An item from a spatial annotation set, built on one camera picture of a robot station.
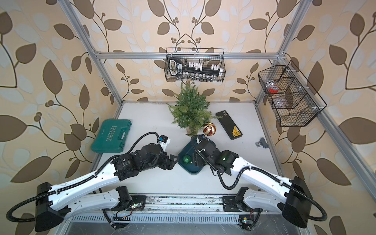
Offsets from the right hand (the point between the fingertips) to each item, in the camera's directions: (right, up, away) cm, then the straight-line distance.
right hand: (197, 156), depth 78 cm
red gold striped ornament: (+6, +15, -3) cm, 16 cm away
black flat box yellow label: (+24, +13, +24) cm, 36 cm away
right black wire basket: (+50, +30, -3) cm, 58 cm away
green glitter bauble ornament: (-6, -4, +7) cm, 10 cm away
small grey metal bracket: (+43, +4, +17) cm, 47 cm away
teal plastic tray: (-5, 0, +15) cm, 16 cm away
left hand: (-13, +2, -6) cm, 14 cm away
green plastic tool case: (-57, +8, +18) cm, 60 cm away
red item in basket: (+43, +37, +2) cm, 57 cm away
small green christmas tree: (-3, +25, 0) cm, 25 cm away
